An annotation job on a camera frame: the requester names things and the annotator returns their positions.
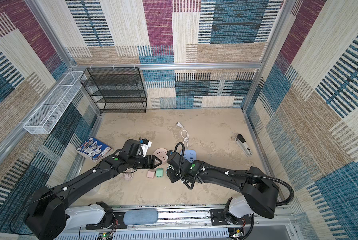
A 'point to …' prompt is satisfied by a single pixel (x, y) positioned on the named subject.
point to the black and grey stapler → (244, 145)
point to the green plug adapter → (159, 172)
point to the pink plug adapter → (151, 173)
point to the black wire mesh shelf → (116, 89)
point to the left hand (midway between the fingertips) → (158, 160)
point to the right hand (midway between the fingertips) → (172, 175)
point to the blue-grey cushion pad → (137, 217)
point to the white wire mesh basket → (56, 104)
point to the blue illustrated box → (93, 149)
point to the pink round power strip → (161, 153)
